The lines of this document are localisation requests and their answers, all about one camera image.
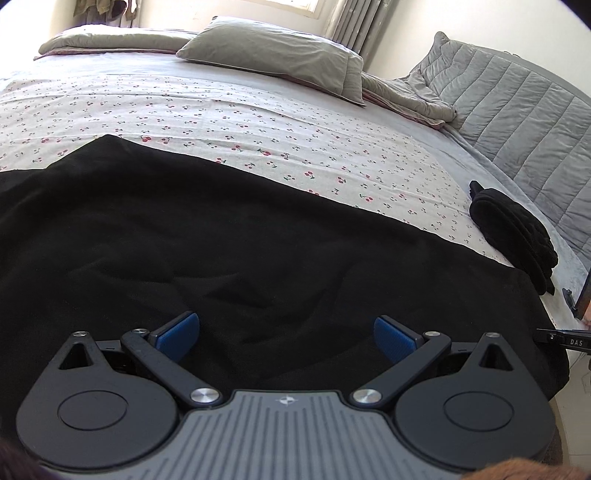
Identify smartphone on stand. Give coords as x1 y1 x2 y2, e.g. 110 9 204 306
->
575 271 591 321

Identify grey quilted headboard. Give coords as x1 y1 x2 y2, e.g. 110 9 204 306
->
410 32 590 263

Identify black pants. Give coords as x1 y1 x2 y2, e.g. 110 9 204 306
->
1 136 569 423

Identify cherry print bed sheet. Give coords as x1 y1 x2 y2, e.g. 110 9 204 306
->
0 50 588 333

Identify grey folded quilt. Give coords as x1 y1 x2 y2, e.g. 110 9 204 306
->
38 25 457 128

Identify black phone stand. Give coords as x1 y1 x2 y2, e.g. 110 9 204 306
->
562 288 579 319

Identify grey pillow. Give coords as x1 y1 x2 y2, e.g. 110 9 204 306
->
176 18 363 105

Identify beige curtain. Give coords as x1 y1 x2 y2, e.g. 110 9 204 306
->
325 0 399 63

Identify hanging clothes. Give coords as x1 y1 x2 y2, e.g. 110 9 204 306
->
73 0 141 25

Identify folded black garment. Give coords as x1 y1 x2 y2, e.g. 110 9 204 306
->
469 180 558 295

